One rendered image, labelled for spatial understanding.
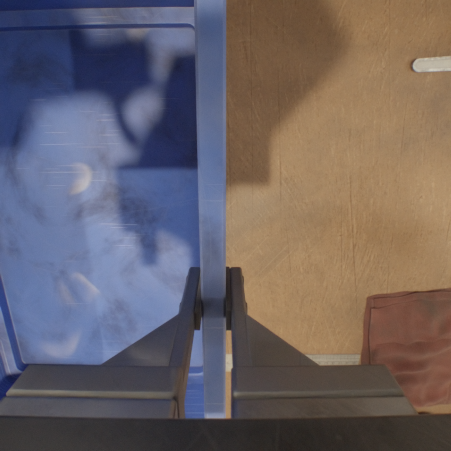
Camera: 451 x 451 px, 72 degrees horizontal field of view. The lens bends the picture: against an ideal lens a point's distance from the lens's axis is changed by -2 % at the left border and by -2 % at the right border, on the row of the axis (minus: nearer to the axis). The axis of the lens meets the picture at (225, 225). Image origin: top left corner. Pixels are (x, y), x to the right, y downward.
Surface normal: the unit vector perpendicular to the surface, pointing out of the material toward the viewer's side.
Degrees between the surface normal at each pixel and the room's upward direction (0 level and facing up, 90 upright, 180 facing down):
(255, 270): 0
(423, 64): 0
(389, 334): 10
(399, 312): 4
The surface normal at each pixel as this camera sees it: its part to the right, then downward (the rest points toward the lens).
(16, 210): 0.00, 0.30
